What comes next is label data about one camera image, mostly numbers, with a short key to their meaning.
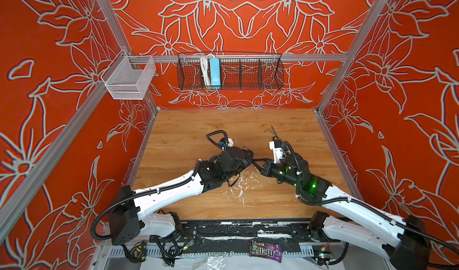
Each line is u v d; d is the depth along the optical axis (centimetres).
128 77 94
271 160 66
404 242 39
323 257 68
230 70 97
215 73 90
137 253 67
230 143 69
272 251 68
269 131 108
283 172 61
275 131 107
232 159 52
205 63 88
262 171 64
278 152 67
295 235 72
